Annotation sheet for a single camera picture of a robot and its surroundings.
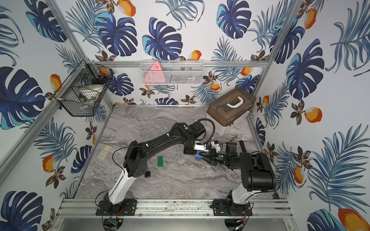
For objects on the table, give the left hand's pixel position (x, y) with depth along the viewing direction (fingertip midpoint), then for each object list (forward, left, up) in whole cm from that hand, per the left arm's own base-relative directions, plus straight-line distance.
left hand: (193, 147), depth 86 cm
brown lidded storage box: (+22, -21, +12) cm, 33 cm away
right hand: (-3, -5, -5) cm, 8 cm away
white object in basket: (+17, +58, +24) cm, 65 cm away
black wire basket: (+12, +68, +25) cm, 73 cm away
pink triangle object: (+34, +26, +26) cm, 50 cm away
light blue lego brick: (-5, -3, -3) cm, 7 cm away
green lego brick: (-6, +20, -9) cm, 23 cm away
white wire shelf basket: (+48, +18, +20) cm, 55 cm away
